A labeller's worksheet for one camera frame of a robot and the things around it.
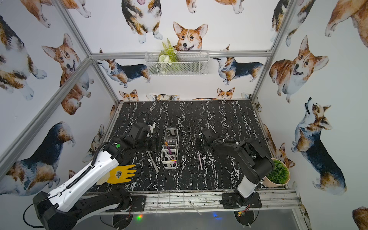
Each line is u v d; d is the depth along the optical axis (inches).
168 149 32.1
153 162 34.6
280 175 28.4
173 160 30.9
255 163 18.4
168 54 32.4
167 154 32.0
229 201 28.9
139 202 28.9
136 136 21.5
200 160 34.6
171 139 40.7
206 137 29.2
